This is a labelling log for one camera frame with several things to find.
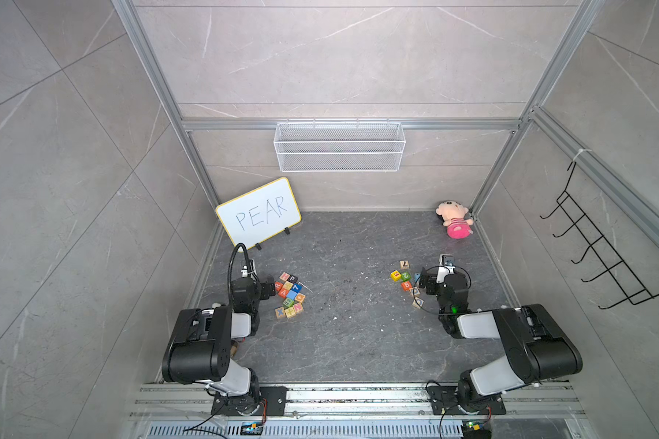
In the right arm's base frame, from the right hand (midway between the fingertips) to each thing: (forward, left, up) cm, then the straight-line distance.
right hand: (441, 268), depth 93 cm
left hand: (0, +64, -1) cm, 64 cm away
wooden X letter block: (-12, +56, -6) cm, 58 cm away
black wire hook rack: (-11, -31, +24) cm, 41 cm away
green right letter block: (+1, +11, -6) cm, 13 cm away
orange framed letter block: (-7, +49, -6) cm, 50 cm away
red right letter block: (-2, +11, -8) cm, 14 cm away
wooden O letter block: (-10, +9, -6) cm, 15 cm away
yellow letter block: (+1, +15, -6) cm, 16 cm away
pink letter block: (-11, +50, -6) cm, 51 cm away
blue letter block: (-5, +52, -6) cm, 52 cm away
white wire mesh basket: (+40, +34, +23) cm, 57 cm away
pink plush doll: (+26, -13, -2) cm, 29 cm away
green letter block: (-9, +53, -5) cm, 54 cm away
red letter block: (-6, +55, -5) cm, 56 cm away
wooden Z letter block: (+6, +11, -6) cm, 14 cm away
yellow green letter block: (-13, +52, -6) cm, 54 cm away
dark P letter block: (0, +52, -6) cm, 53 cm away
